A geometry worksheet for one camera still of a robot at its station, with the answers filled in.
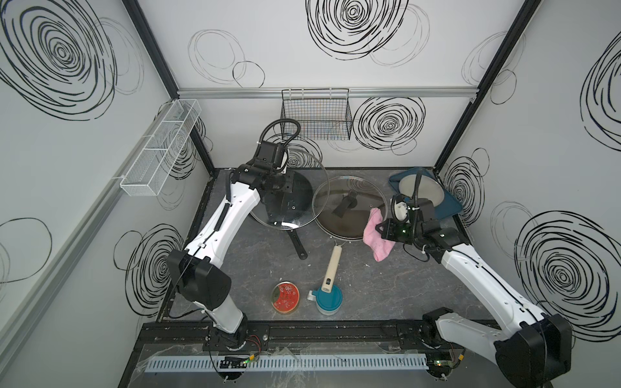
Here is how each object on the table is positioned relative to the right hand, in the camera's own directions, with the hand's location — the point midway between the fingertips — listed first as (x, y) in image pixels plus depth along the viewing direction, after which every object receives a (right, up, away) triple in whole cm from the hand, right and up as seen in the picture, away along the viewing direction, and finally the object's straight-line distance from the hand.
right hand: (377, 228), depth 79 cm
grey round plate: (+35, +14, +37) cm, 52 cm away
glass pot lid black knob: (-11, +7, +8) cm, 15 cm away
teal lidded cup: (-17, -22, -6) cm, 28 cm away
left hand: (-30, +17, +1) cm, 35 cm away
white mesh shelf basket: (-81, +18, +8) cm, 84 cm away
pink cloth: (-2, -2, -1) cm, 3 cm away
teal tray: (+40, +7, +28) cm, 49 cm away
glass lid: (-23, +25, +45) cm, 56 cm away
